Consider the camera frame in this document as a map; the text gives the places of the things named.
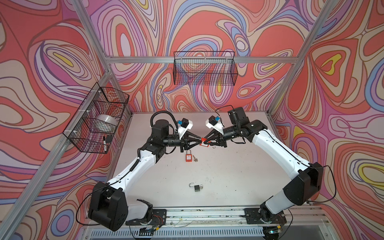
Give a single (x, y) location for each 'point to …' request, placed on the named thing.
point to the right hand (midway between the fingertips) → (207, 143)
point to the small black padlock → (197, 188)
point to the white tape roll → (107, 119)
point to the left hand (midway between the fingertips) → (200, 141)
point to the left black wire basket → (96, 123)
